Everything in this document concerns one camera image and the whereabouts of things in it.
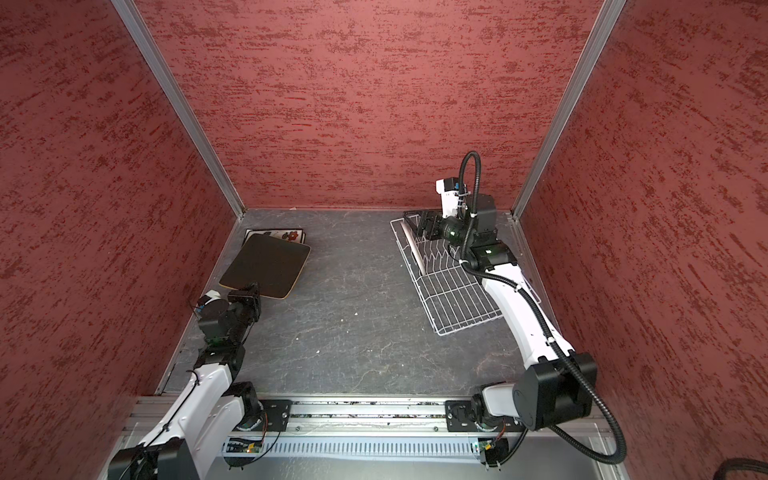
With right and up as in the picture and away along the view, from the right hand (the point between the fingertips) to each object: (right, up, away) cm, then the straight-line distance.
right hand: (411, 218), depth 74 cm
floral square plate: (-42, -4, +35) cm, 55 cm away
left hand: (-42, -18, +9) cm, 47 cm away
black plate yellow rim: (-42, -13, +18) cm, 47 cm away
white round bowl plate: (+1, -8, +13) cm, 16 cm away
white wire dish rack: (+15, -24, +20) cm, 35 cm away
